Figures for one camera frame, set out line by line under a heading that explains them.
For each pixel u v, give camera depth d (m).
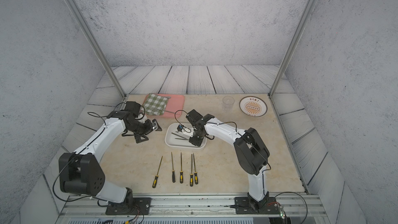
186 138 0.88
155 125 0.77
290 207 0.74
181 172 0.83
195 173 0.83
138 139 0.78
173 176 0.82
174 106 1.14
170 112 1.14
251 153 0.49
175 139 0.96
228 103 1.12
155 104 1.14
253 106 1.14
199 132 0.65
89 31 0.87
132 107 0.68
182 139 0.90
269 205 0.72
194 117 0.72
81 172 0.43
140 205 0.73
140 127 0.72
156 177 0.82
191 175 0.83
